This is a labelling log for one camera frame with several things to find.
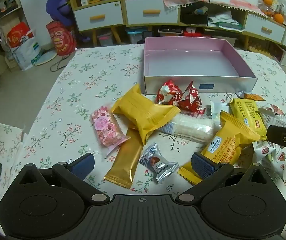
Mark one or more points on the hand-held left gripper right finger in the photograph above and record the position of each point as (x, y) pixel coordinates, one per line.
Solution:
(202, 166)

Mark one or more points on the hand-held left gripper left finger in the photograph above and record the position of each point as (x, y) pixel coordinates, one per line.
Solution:
(84, 166)

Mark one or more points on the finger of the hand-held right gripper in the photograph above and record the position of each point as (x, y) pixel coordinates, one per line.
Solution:
(276, 133)

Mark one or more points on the white nut snack packet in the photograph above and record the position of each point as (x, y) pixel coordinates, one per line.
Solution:
(264, 151)
(280, 162)
(275, 120)

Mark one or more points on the yellow waffle snack packet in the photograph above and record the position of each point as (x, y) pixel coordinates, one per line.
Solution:
(227, 140)

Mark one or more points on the yellow red label snack packet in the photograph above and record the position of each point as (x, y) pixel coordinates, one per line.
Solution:
(246, 112)

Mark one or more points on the clear rice cracker packet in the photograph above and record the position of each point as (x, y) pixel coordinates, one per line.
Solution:
(190, 128)

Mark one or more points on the gold bar snack packet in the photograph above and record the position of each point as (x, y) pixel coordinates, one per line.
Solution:
(125, 160)

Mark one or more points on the small orange snack packet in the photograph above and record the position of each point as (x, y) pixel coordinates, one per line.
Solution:
(251, 97)

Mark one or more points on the pink floral snack packet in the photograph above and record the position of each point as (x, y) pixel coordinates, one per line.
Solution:
(106, 127)

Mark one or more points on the silver blue candy packet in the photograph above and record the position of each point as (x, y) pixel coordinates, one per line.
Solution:
(158, 163)

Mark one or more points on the small clear white packet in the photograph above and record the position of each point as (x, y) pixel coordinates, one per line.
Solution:
(219, 108)

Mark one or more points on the red triangular snack packet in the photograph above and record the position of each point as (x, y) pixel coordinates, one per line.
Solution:
(168, 92)
(191, 97)

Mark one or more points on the large plain yellow snack packet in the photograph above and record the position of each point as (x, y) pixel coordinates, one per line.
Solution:
(143, 112)

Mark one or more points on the pink silver cardboard box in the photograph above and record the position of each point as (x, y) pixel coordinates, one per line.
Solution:
(182, 62)

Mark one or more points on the floral cloth cover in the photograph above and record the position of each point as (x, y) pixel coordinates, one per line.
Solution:
(0, 140)

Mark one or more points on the round white fan base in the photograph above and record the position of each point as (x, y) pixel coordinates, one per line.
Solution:
(45, 58)

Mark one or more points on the pile of white green cloth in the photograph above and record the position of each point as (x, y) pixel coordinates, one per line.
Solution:
(224, 21)

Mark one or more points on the long wooden console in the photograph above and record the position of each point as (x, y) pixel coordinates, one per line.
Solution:
(245, 12)

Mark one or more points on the white shopping bag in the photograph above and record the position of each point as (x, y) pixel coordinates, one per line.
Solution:
(26, 55)

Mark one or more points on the red printed barrel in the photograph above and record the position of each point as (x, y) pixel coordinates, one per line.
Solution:
(60, 40)

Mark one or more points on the clear plastic storage box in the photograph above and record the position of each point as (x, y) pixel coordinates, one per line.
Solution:
(134, 36)
(105, 38)

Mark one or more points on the flat red box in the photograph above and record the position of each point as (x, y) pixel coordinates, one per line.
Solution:
(192, 33)

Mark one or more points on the black keyboard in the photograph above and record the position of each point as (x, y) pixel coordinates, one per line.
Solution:
(170, 31)

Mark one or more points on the pink cloth runner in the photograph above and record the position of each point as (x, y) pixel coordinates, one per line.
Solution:
(222, 0)

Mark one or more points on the red gift bag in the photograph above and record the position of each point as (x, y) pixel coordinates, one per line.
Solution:
(16, 33)

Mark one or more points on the purple plush toy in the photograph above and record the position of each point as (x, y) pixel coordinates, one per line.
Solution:
(59, 5)

